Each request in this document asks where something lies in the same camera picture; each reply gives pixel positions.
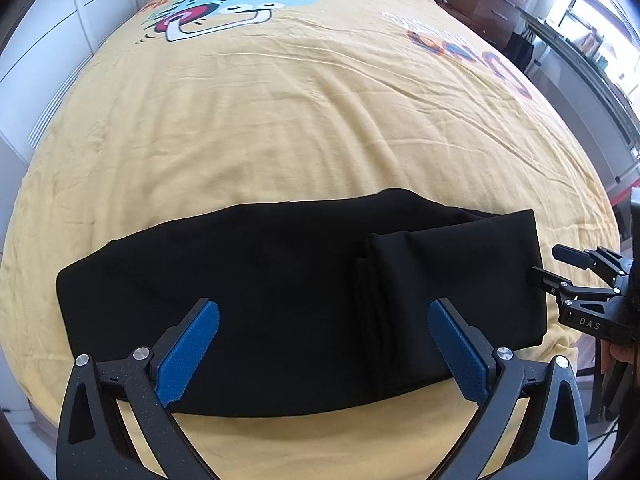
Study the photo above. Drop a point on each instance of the wooden dresser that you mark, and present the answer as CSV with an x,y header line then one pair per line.
x,y
482,5

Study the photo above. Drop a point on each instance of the dark desk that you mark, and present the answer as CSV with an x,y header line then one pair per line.
x,y
590,65

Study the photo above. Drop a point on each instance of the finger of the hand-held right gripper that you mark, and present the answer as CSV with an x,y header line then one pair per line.
x,y
547,278
575,256

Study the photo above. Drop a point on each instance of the black pants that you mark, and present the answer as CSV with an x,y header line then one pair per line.
x,y
280,285

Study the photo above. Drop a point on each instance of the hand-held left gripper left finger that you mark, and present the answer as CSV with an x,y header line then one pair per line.
x,y
187,355

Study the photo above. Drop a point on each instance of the black bag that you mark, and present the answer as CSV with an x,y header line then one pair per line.
x,y
520,52

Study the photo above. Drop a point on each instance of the person's right hand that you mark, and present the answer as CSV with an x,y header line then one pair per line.
x,y
619,356

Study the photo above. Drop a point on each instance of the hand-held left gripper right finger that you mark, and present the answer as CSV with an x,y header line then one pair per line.
x,y
460,355

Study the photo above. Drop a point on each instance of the white wardrobe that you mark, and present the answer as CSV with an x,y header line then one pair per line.
x,y
55,30

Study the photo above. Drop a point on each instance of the yellow printed bedspread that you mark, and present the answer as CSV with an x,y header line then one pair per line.
x,y
310,110

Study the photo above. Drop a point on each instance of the window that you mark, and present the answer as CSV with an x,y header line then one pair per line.
x,y
595,15

